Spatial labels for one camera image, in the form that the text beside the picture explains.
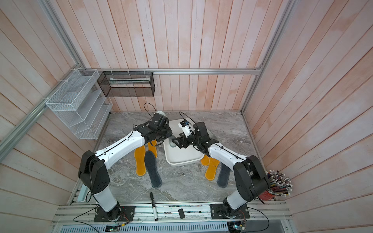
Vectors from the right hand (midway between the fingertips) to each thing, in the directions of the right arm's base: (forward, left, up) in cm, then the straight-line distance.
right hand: (176, 137), depth 86 cm
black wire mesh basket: (+26, +31, +20) cm, 45 cm away
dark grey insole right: (-17, -29, -16) cm, 37 cm away
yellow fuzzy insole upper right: (-8, -18, -15) cm, 25 cm away
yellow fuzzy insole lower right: (-15, -21, -17) cm, 31 cm away
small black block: (-37, -4, -16) cm, 41 cm away
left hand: (+1, +3, +1) cm, 3 cm away
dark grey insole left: (-12, +16, -16) cm, 26 cm away
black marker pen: (-36, +10, -15) cm, 40 cm away
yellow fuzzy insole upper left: (+1, +18, -15) cm, 23 cm away
